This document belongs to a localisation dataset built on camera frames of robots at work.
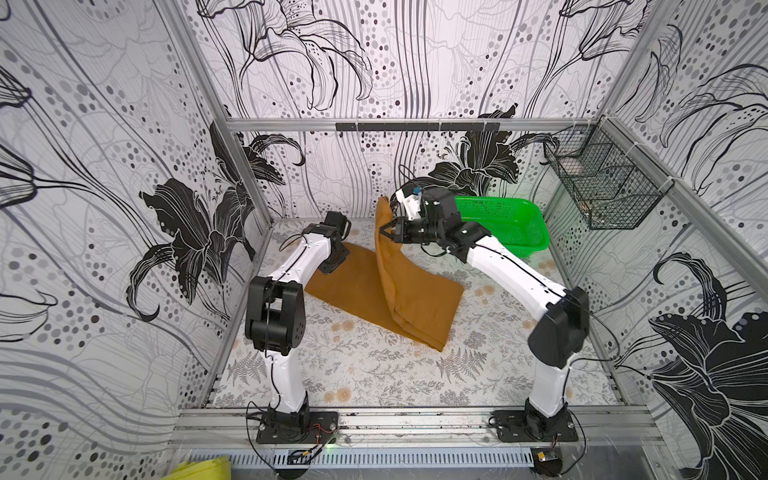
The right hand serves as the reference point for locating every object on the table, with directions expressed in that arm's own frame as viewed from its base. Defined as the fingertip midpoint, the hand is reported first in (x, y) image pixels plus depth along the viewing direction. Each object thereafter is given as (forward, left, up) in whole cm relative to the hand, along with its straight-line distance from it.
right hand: (385, 227), depth 78 cm
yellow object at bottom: (-51, +35, -20) cm, 65 cm away
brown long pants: (-12, -1, -11) cm, 16 cm away
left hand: (+3, +17, -20) cm, 26 cm away
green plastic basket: (+26, -51, -27) cm, 63 cm away
